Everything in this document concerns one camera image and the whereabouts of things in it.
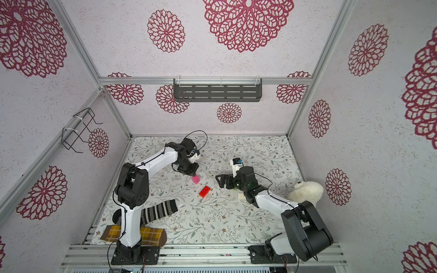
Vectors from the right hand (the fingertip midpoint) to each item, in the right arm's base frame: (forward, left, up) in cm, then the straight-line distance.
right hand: (222, 174), depth 87 cm
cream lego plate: (-7, -10, -10) cm, 16 cm away
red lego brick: (-5, +9, -10) cm, 14 cm away
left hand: (+3, +16, -6) cm, 17 cm away
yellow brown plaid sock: (-28, +34, -11) cm, 45 cm away
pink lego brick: (+2, +15, -8) cm, 17 cm away
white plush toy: (-12, -36, +7) cm, 39 cm away
